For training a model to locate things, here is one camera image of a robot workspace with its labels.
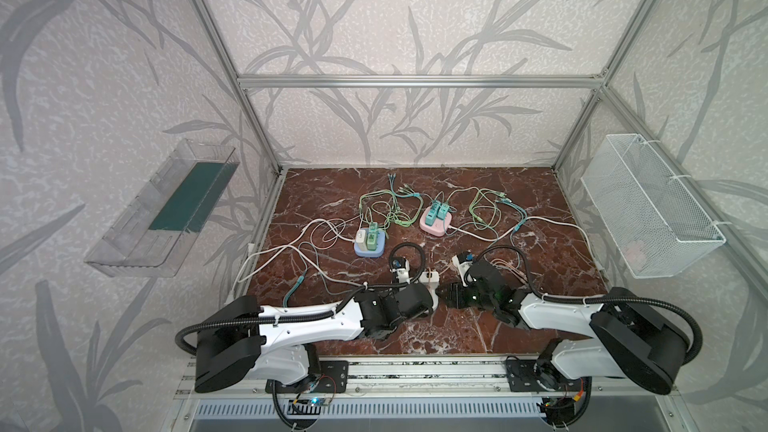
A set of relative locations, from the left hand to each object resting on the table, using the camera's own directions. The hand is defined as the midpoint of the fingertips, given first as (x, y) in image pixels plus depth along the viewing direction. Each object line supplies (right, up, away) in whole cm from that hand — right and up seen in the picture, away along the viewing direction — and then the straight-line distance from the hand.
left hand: (423, 290), depth 80 cm
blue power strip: (-13, +10, +13) cm, 21 cm away
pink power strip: (+7, +15, +21) cm, 27 cm away
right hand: (+6, 0, +7) cm, 9 cm away
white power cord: (-46, +9, +16) cm, 49 cm away
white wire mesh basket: (+49, +19, -17) cm, 55 cm away
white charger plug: (+2, +2, +2) cm, 4 cm away
